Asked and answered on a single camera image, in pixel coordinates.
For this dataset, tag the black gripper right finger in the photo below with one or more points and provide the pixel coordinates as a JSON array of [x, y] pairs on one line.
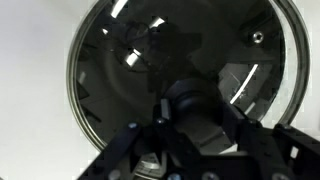
[[273, 148]]

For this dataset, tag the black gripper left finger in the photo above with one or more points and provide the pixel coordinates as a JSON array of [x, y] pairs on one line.
[[140, 148]]

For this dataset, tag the black cooking pot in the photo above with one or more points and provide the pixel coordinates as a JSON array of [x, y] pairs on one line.
[[100, 76]]

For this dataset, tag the glass lid with black knob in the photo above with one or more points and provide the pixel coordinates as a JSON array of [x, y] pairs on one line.
[[195, 98]]

